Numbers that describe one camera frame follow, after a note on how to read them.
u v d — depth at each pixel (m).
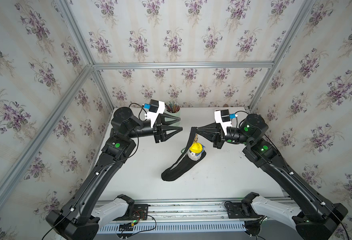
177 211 0.75
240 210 0.73
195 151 0.58
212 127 0.52
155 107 0.45
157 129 0.48
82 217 0.38
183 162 0.70
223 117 0.45
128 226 0.71
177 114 0.99
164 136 0.49
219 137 0.51
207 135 0.55
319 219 0.38
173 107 1.04
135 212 0.73
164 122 0.55
